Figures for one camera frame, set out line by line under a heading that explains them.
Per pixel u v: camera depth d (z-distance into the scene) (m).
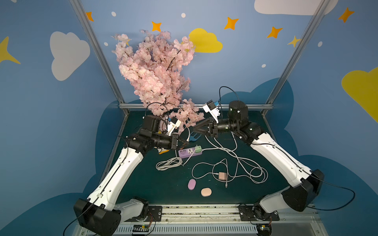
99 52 0.85
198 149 0.92
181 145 0.64
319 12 0.71
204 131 0.61
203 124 0.60
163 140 0.59
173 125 0.64
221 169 0.90
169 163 0.93
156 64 0.75
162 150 0.97
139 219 0.72
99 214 0.36
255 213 0.66
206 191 0.80
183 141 0.66
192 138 1.05
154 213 0.74
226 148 0.97
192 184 0.83
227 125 0.58
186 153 0.95
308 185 0.40
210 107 0.56
